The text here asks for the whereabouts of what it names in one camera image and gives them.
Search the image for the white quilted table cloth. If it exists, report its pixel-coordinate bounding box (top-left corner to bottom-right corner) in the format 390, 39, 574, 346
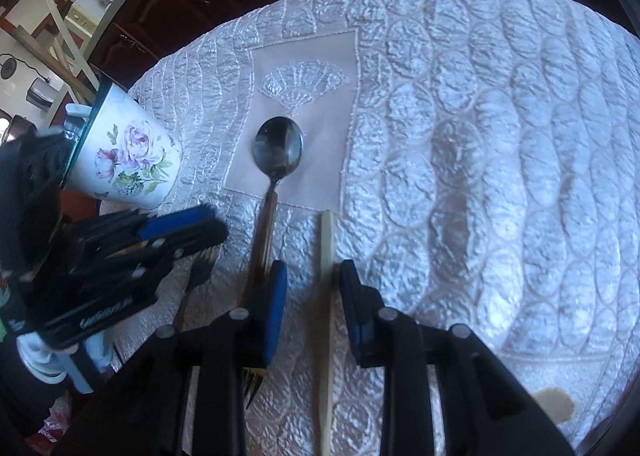
130, 0, 639, 455

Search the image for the steel spoon wooden handle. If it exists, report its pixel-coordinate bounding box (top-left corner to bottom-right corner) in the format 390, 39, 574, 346
242, 117, 304, 303

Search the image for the white floral cup teal interior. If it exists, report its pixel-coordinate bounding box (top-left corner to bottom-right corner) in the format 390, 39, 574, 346
63, 80, 182, 209

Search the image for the cream microwave oven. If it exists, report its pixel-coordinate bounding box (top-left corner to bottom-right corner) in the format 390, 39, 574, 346
65, 0, 110, 52

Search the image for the steel fork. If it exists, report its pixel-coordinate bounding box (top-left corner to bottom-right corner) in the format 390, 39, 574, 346
172, 247, 217, 330

